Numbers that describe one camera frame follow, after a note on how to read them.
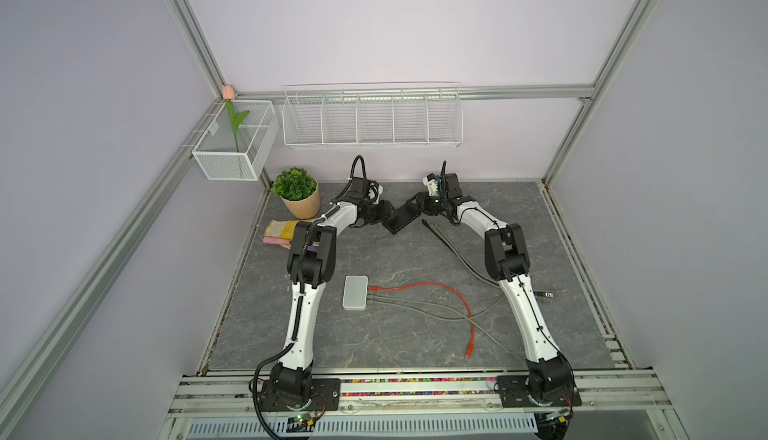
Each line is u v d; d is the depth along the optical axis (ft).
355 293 2.92
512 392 2.42
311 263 2.08
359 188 2.98
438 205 3.22
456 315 2.82
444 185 3.11
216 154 2.53
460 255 3.24
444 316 2.84
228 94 2.93
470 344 2.68
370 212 3.16
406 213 3.59
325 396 2.40
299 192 3.34
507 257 2.33
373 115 3.25
